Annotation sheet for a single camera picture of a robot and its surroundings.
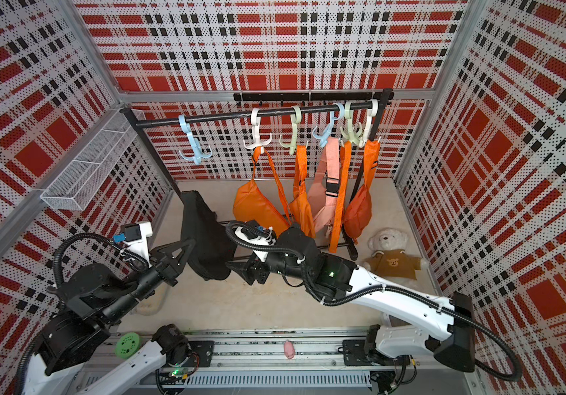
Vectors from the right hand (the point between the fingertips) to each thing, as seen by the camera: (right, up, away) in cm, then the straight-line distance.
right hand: (242, 250), depth 61 cm
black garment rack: (-36, +48, +35) cm, 70 cm away
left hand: (-9, +2, -3) cm, 10 cm away
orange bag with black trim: (+15, +9, +17) cm, 25 cm away
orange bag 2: (+34, +8, +20) cm, 40 cm away
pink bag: (+25, +16, +44) cm, 53 cm away
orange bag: (+1, +13, +26) cm, 29 cm away
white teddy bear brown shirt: (+47, -8, +26) cm, 54 cm away
